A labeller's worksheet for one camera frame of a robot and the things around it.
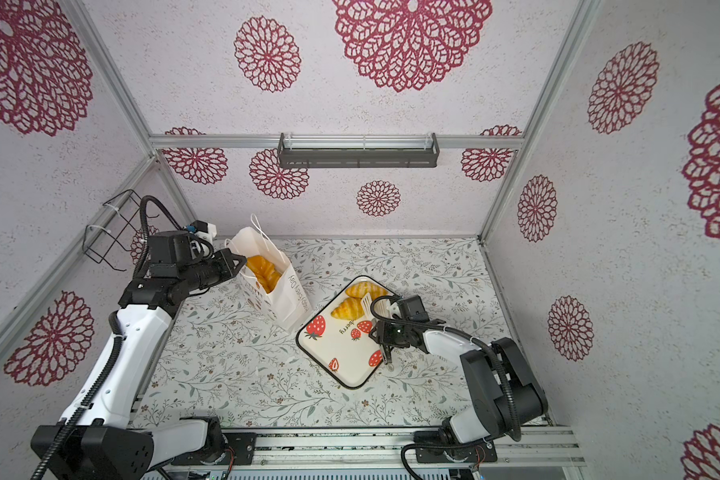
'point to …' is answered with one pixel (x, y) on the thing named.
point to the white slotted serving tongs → (382, 307)
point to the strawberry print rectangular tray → (341, 348)
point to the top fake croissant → (360, 289)
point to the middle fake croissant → (350, 309)
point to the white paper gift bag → (288, 302)
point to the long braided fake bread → (266, 273)
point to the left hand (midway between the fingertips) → (245, 264)
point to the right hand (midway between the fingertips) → (375, 330)
